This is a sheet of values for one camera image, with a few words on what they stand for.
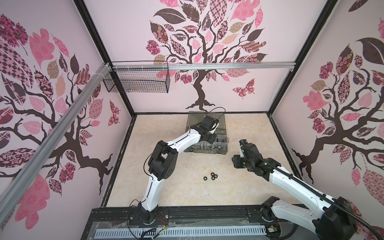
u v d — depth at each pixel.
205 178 0.86
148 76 0.95
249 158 0.64
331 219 0.38
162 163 0.54
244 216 0.74
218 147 0.98
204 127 0.74
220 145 0.99
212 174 0.88
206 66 0.94
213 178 0.87
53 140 0.53
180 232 0.70
